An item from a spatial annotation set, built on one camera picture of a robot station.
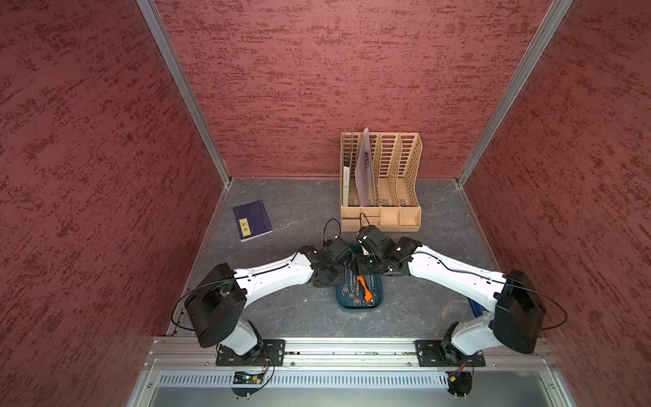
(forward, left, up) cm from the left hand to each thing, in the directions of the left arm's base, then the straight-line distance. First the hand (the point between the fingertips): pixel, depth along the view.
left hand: (336, 284), depth 83 cm
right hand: (+3, -7, +4) cm, 9 cm away
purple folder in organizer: (+42, -12, +10) cm, 45 cm away
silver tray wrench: (-3, -7, -5) cm, 10 cm away
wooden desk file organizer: (+43, -17, +10) cm, 48 cm away
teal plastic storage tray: (-4, -3, -4) cm, 6 cm away
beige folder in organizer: (+31, -3, +16) cm, 35 cm away
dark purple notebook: (+30, +36, -6) cm, 47 cm away
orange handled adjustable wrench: (-2, -11, -4) cm, 12 cm away
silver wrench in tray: (0, -3, -4) cm, 6 cm away
